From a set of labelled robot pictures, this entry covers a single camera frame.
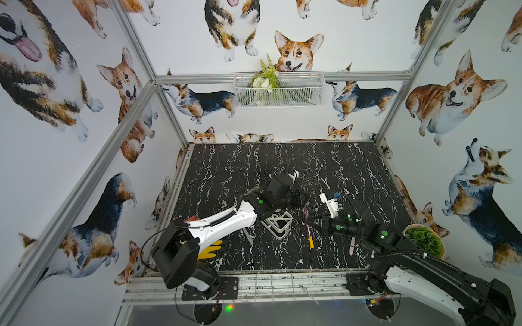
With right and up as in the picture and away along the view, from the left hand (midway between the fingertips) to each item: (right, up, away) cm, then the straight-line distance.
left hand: (314, 196), depth 75 cm
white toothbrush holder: (-13, -13, +8) cm, 20 cm away
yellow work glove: (-42, -24, +6) cm, 49 cm away
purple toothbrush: (-3, -11, -4) cm, 12 cm away
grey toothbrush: (-26, -19, +10) cm, 34 cm away
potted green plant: (+40, -15, -2) cm, 43 cm away
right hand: (-4, -8, -4) cm, 10 cm away
